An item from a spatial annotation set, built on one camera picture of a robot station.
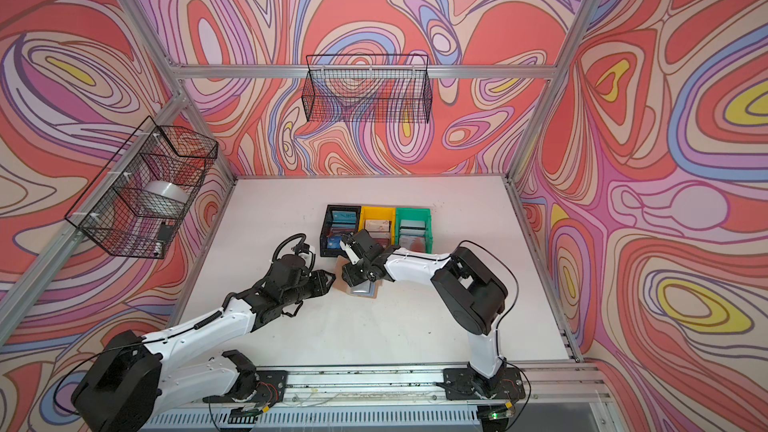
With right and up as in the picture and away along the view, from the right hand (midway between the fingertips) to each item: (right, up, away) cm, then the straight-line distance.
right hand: (352, 279), depth 91 cm
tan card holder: (+4, -2, -3) cm, 5 cm away
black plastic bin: (-8, +14, +10) cm, 19 cm away
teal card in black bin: (-5, +19, +13) cm, 24 cm away
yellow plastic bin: (+8, +17, +14) cm, 23 cm away
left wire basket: (-53, +23, -17) cm, 60 cm away
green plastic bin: (+20, +20, +10) cm, 30 cm away
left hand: (-4, +3, -7) cm, 8 cm away
